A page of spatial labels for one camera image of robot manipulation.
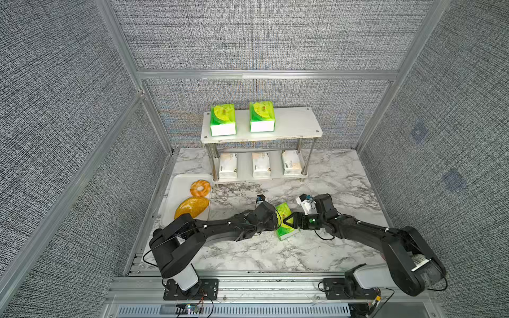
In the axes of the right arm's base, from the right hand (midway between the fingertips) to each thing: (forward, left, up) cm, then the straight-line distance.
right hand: (288, 217), depth 86 cm
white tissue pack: (+25, +28, +4) cm, 38 cm away
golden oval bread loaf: (+6, +42, 0) cm, 43 cm away
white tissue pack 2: (+26, +11, +4) cm, 28 cm away
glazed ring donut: (+18, +43, -5) cm, 47 cm away
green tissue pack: (-6, +3, +1) cm, 7 cm away
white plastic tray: (+18, +53, -6) cm, 57 cm away
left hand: (-1, +5, -1) cm, 5 cm away
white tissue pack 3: (+26, -4, +6) cm, 27 cm away
